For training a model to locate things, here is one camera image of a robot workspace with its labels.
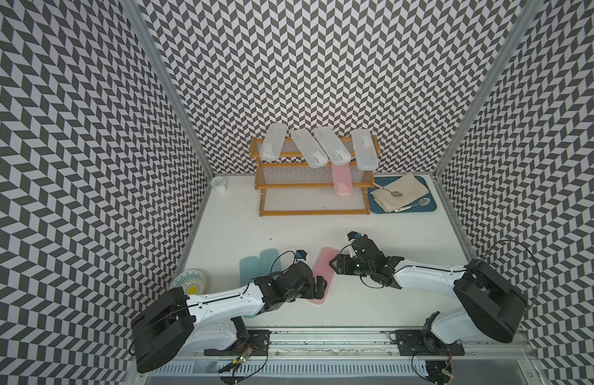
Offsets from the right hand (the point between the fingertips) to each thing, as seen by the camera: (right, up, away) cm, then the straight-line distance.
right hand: (335, 268), depth 86 cm
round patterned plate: (-51, -4, -3) cm, 51 cm away
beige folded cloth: (+38, +31, +26) cm, 55 cm away
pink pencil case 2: (+4, +32, +7) cm, 33 cm away
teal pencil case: (-32, -1, +3) cm, 33 cm away
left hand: (-8, -5, -5) cm, 10 cm away
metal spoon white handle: (+41, +23, +18) cm, 50 cm away
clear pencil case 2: (-9, +44, +3) cm, 45 cm away
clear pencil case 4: (+11, +42, 0) cm, 44 cm away
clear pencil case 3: (0, +43, 0) cm, 43 cm away
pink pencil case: (-4, -2, +5) cm, 7 cm away
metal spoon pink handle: (+30, +28, +25) cm, 48 cm away
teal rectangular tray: (+26, +33, +28) cm, 51 cm away
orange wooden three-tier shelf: (-20, +39, +38) cm, 58 cm away
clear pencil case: (-23, +49, +5) cm, 54 cm away
